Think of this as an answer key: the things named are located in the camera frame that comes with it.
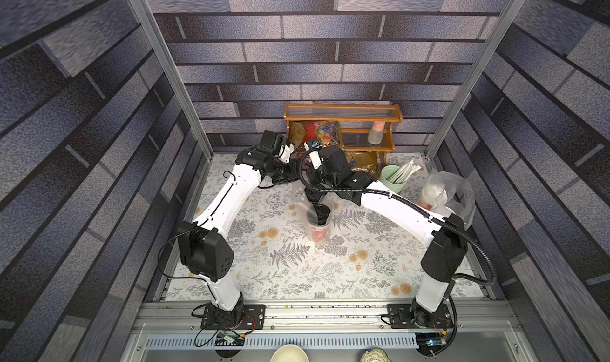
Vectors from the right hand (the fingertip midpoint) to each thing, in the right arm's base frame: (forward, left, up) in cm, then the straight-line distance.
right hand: (309, 160), depth 81 cm
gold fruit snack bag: (+22, -26, -22) cm, 40 cm away
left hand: (-4, +2, -2) cm, 5 cm away
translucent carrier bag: (-11, +2, -10) cm, 15 cm away
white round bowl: (-53, +5, -25) cm, 58 cm away
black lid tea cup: (-16, -3, -9) cm, 18 cm away
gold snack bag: (+22, +6, -6) cm, 24 cm away
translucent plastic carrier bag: (-7, -50, -11) cm, 51 cm away
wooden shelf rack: (+36, -26, -14) cm, 46 cm away
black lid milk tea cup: (-19, -3, -9) cm, 21 cm away
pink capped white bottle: (+25, -29, -9) cm, 39 cm away
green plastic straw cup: (+7, -31, -14) cm, 35 cm away
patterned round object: (-52, -20, -27) cm, 62 cm away
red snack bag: (+23, -7, -6) cm, 25 cm away
